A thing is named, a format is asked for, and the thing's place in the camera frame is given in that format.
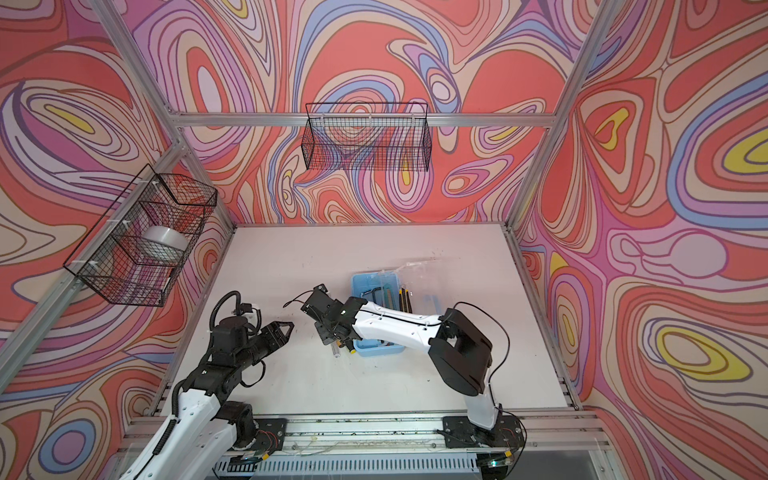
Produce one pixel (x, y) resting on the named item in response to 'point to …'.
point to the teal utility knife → (388, 296)
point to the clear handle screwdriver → (350, 346)
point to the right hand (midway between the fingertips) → (336, 331)
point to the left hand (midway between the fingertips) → (291, 326)
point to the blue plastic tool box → (382, 288)
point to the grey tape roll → (165, 242)
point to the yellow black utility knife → (405, 304)
